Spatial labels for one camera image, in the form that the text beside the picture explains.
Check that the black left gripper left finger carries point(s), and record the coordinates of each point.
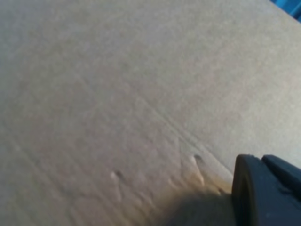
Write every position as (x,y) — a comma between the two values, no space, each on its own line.
(259,198)

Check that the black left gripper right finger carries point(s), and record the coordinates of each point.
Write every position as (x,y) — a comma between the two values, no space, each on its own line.
(288,174)

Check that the brown cardboard shoebox shell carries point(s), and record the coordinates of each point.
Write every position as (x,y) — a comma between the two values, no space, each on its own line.
(132,112)

